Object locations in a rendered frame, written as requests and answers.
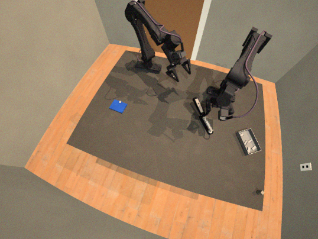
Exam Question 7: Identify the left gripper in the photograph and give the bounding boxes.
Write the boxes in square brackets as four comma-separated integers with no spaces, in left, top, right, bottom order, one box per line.
[206,97,235,117]

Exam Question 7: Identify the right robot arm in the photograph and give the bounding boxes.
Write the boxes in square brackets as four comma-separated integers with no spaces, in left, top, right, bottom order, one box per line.
[125,0,181,72]

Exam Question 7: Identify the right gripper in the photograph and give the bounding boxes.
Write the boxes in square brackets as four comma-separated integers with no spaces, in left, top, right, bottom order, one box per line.
[166,50,191,82]

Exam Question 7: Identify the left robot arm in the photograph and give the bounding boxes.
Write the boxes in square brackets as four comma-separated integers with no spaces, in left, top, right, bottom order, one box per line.
[207,27,272,106]

